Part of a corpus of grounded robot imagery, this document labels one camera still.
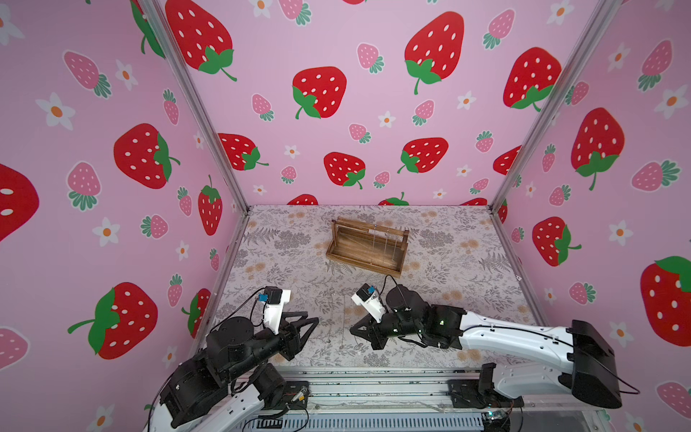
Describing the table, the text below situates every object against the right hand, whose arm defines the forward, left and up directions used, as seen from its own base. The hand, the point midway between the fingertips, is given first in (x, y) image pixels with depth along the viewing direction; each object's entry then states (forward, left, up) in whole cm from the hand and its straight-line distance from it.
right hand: (353, 327), depth 69 cm
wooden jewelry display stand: (+38, -4, -14) cm, 41 cm away
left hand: (-2, +8, +10) cm, 13 cm away
